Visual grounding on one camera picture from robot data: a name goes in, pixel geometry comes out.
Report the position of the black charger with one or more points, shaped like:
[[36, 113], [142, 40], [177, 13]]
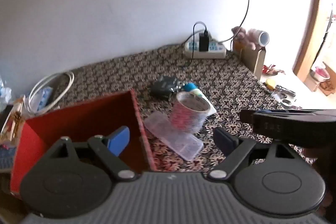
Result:
[[203, 43]]

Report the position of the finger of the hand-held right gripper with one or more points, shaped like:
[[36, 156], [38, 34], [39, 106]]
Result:
[[246, 116]]

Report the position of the patterned tape roll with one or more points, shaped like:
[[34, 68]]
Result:
[[183, 116]]

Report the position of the printed paper packet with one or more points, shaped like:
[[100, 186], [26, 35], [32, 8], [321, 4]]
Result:
[[11, 121]]

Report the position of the tan cardboard box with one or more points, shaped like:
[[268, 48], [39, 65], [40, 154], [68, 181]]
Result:
[[250, 58]]

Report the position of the yellow round object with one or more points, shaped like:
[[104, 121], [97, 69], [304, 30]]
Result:
[[269, 83]]

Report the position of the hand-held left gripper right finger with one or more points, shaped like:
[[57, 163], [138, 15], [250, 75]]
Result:
[[223, 141]]

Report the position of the white power strip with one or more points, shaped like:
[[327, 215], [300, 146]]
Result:
[[216, 52]]

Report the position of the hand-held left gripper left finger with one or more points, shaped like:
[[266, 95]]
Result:
[[119, 140]]

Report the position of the clear plastic case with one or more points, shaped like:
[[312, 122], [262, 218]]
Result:
[[181, 146]]

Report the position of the white cylinder container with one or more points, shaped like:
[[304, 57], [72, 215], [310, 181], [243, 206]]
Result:
[[263, 38]]

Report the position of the blue and white packet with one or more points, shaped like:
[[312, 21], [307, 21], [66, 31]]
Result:
[[44, 95]]

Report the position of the wooden door frame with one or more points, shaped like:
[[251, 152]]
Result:
[[311, 29]]

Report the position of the red crumpled wrapper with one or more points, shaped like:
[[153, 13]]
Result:
[[271, 69]]

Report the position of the red cardboard box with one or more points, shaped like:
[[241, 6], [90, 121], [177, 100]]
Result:
[[78, 119]]

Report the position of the pink plush toy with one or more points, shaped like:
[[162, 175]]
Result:
[[246, 36]]

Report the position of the white tube with blue cap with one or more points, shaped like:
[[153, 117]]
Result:
[[190, 87]]

